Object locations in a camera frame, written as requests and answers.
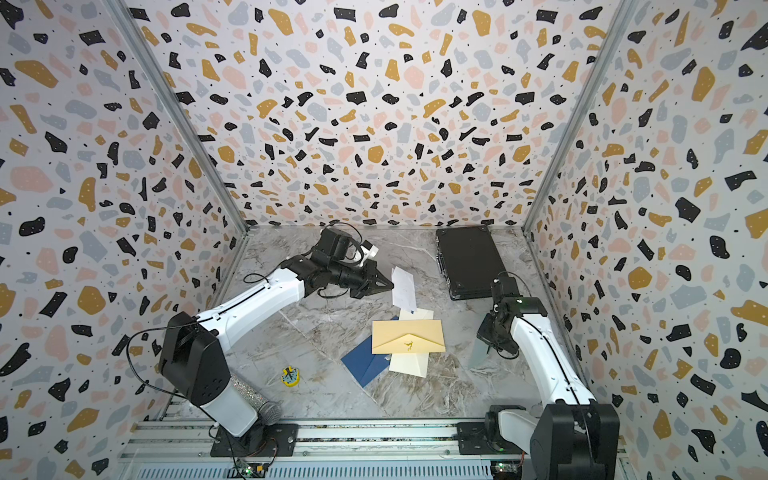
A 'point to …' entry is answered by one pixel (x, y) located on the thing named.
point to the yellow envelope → (407, 336)
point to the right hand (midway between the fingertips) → (490, 339)
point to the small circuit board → (244, 469)
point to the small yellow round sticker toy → (290, 376)
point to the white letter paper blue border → (403, 292)
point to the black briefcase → (470, 262)
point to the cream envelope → (413, 363)
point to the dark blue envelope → (365, 366)
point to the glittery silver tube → (269, 412)
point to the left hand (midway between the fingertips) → (396, 285)
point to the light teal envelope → (478, 355)
